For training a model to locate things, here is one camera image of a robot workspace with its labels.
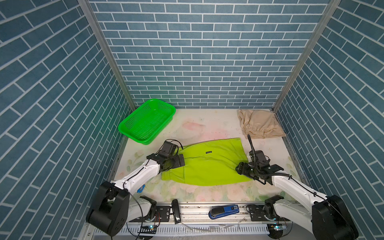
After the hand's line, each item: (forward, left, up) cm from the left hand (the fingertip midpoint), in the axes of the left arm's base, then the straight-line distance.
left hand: (178, 162), depth 87 cm
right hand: (-4, -36, -1) cm, 36 cm away
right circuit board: (-33, -49, -6) cm, 59 cm away
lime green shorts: (0, -19, -1) cm, 19 cm away
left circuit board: (-32, +13, -7) cm, 35 cm away
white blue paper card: (-14, +20, -3) cm, 25 cm away
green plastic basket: (+37, +27, -5) cm, 46 cm away
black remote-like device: (-25, 0, -1) cm, 25 cm away
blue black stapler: (-26, -21, +1) cm, 33 cm away
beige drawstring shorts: (+28, -57, +2) cm, 63 cm away
